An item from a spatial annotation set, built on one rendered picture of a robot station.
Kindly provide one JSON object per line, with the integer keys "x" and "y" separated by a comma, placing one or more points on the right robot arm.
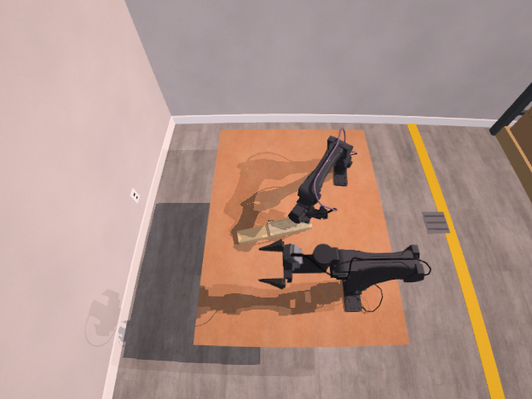
{"x": 306, "y": 190}

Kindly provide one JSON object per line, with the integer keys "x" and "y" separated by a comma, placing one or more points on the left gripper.
{"x": 288, "y": 268}

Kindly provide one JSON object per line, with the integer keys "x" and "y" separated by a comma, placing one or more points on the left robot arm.
{"x": 401, "y": 263}

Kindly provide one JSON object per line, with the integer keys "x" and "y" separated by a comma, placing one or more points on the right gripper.
{"x": 315, "y": 214}

